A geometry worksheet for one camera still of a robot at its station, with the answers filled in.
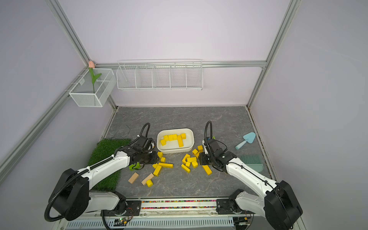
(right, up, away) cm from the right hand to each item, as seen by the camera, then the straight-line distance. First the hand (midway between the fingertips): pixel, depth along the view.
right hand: (201, 156), depth 84 cm
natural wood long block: (-30, -12, -1) cm, 33 cm away
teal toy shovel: (+36, +9, +17) cm, 41 cm away
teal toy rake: (+34, -4, +5) cm, 35 cm away
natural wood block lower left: (-40, -13, -1) cm, 42 cm away
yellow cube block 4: (-18, +10, +15) cm, 25 cm away
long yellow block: (-14, +7, +15) cm, 21 cm away
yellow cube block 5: (-11, +10, +15) cm, 22 cm away
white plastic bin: (-17, +7, +15) cm, 24 cm away
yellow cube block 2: (-23, +9, +15) cm, 29 cm away
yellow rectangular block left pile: (-26, -9, 0) cm, 27 cm away
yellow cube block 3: (-25, +6, +14) cm, 29 cm away
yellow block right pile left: (-9, -8, +1) cm, 12 cm away
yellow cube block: (-20, +9, +15) cm, 27 cm away
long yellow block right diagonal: (+5, -9, +1) cm, 10 cm away
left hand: (-27, -3, +1) cm, 27 cm away
